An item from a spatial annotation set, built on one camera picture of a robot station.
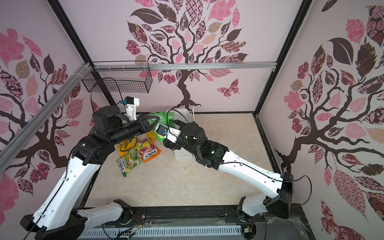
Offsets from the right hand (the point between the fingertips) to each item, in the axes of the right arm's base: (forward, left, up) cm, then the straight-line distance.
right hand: (169, 124), depth 62 cm
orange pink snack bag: (+7, +20, -34) cm, 39 cm away
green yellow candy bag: (0, +28, -33) cm, 43 cm away
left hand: (-1, +3, +3) cm, 4 cm away
